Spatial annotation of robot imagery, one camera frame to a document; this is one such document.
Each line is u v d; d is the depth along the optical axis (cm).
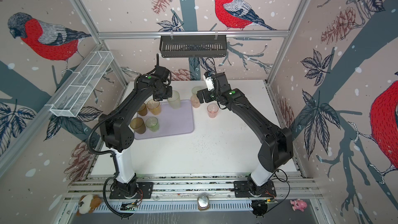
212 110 102
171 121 96
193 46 107
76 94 74
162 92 74
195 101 106
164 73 71
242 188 73
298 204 68
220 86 61
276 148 43
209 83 73
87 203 68
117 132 50
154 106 94
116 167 57
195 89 109
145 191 73
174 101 88
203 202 63
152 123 95
